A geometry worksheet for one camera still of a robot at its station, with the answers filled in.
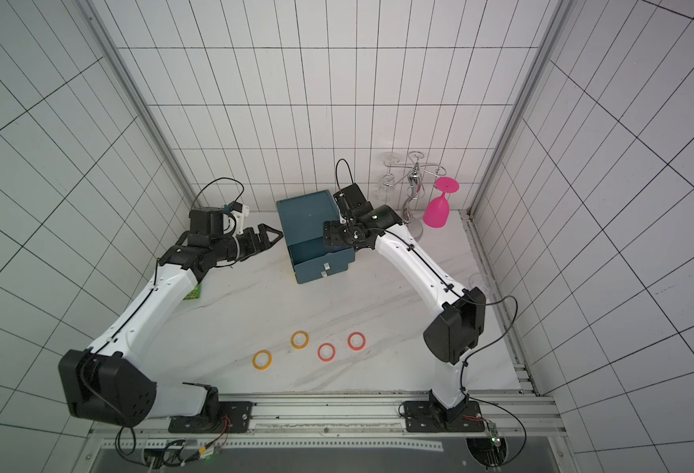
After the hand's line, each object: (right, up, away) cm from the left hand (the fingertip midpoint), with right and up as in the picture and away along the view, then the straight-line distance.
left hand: (271, 244), depth 79 cm
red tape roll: (+24, -31, +5) cm, 39 cm away
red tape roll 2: (+13, -32, +4) cm, 35 cm away
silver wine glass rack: (+44, +19, +16) cm, 50 cm away
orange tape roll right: (+6, -31, +6) cm, 32 cm away
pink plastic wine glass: (+51, +10, +16) cm, 54 cm away
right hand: (+15, +2, +1) cm, 15 cm away
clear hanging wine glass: (+33, +18, +12) cm, 40 cm away
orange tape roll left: (-4, -35, +2) cm, 35 cm away
